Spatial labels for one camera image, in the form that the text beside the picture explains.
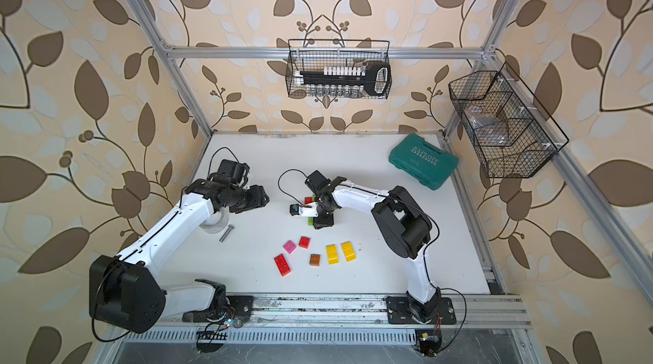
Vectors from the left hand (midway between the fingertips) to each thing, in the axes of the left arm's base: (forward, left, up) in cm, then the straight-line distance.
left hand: (258, 197), depth 83 cm
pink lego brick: (-11, -10, -13) cm, 20 cm away
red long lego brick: (+6, -15, -12) cm, 20 cm away
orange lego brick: (-16, -19, -13) cm, 28 cm away
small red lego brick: (-10, -15, -13) cm, 22 cm away
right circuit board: (-37, -53, -16) cm, 67 cm away
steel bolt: (-7, +13, -14) cm, 20 cm away
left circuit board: (-38, +9, -13) cm, 41 cm away
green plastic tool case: (+24, -62, -9) cm, 67 cm away
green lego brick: (-6, -17, -5) cm, 19 cm away
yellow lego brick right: (-13, -30, -13) cm, 35 cm away
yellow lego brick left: (-14, -25, -13) cm, 32 cm away
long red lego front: (-18, -8, -13) cm, 23 cm away
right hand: (0, -20, -14) cm, 24 cm away
